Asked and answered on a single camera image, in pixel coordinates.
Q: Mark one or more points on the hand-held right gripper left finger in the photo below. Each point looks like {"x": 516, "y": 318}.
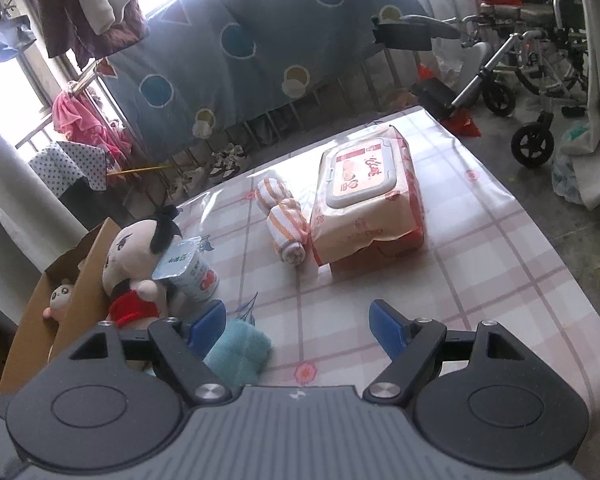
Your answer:
{"x": 205, "y": 327}

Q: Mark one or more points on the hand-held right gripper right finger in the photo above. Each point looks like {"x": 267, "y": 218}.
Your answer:
{"x": 387, "y": 327}

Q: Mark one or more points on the teal towel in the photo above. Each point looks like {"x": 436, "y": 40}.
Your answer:
{"x": 240, "y": 355}

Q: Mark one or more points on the cream plush doll red scarf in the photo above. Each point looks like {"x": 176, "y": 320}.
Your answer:
{"x": 130, "y": 255}

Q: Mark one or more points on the brown cardboard box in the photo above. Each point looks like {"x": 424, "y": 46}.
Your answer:
{"x": 80, "y": 290}

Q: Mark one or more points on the pink plush doll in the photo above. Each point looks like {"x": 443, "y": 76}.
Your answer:
{"x": 60, "y": 300}

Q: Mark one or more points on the yogurt cup with foil lid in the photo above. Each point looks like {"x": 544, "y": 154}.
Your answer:
{"x": 190, "y": 270}

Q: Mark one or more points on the pink wet wipes pack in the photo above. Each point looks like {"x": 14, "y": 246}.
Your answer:
{"x": 365, "y": 220}

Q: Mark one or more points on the orange striped rolled towel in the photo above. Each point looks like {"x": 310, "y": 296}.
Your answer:
{"x": 287, "y": 230}

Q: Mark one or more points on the white sneaker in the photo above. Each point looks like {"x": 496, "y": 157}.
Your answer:
{"x": 187, "y": 185}

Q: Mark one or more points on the pair of sneakers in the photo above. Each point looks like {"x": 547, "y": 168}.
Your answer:
{"x": 230, "y": 160}

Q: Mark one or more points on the yellow stick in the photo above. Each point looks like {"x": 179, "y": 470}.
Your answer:
{"x": 140, "y": 170}

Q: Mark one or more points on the red plastic scrap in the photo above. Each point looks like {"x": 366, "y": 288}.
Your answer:
{"x": 464, "y": 125}

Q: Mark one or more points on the polka dot cloth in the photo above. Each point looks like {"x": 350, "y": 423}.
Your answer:
{"x": 60, "y": 165}

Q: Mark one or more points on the clear plastic bag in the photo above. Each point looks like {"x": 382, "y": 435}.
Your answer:
{"x": 567, "y": 175}

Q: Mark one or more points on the pink hanging garment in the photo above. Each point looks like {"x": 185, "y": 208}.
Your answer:
{"x": 85, "y": 120}

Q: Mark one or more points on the green cloth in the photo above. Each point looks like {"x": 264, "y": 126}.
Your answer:
{"x": 576, "y": 132}

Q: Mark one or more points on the grey blanket with circles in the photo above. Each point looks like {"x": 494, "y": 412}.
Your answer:
{"x": 255, "y": 60}

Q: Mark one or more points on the wheelchair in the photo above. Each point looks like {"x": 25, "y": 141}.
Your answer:
{"x": 405, "y": 35}

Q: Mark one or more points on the maroon hanging garment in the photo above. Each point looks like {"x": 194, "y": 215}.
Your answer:
{"x": 70, "y": 25}

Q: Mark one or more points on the blue hanging garment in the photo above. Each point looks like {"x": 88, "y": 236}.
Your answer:
{"x": 10, "y": 40}

